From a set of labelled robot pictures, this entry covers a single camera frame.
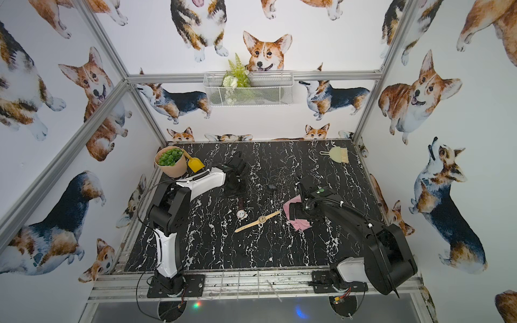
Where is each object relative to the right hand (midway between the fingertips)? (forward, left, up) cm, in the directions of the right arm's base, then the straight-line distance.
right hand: (299, 214), depth 84 cm
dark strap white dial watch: (+3, +26, -5) cm, 27 cm away
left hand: (+14, +24, -4) cm, 28 cm away
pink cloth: (-2, 0, -6) cm, 6 cm away
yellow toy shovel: (+32, +54, -4) cm, 63 cm away
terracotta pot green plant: (+24, +59, +8) cm, 64 cm away
